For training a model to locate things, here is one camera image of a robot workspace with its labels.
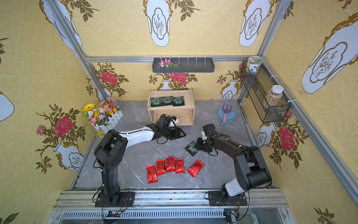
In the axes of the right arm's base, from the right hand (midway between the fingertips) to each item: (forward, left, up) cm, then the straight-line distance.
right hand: (199, 144), depth 93 cm
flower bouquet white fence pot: (+11, +63, +14) cm, 65 cm away
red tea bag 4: (-14, +12, +1) cm, 19 cm away
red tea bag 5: (-15, +3, 0) cm, 16 cm away
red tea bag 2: (-15, +24, +1) cm, 28 cm away
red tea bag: (-21, +28, +1) cm, 35 cm away
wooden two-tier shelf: (+25, +11, 0) cm, 27 cm away
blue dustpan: (+26, -25, -2) cm, 36 cm away
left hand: (+5, +13, +4) cm, 15 cm away
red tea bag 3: (-14, +18, 0) cm, 23 cm away
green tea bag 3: (+21, +22, +19) cm, 37 cm away
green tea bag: (+22, +15, +19) cm, 32 cm away
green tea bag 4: (-2, +6, -1) cm, 6 cm away
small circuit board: (-39, +46, -4) cm, 61 cm away
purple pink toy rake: (+32, -23, -2) cm, 40 cm away
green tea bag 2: (+20, +29, +19) cm, 40 cm away
